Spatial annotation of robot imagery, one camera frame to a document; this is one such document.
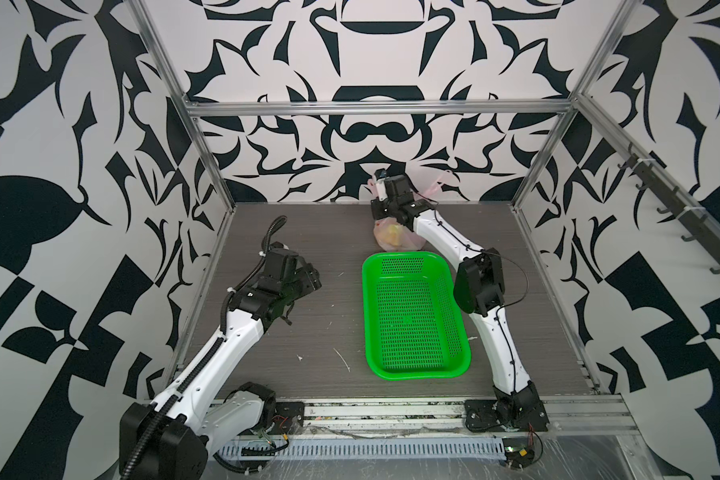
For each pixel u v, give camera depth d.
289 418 0.74
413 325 0.89
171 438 0.38
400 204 0.79
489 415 0.74
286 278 0.61
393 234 0.99
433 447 0.71
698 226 0.55
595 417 0.76
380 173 0.89
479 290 0.63
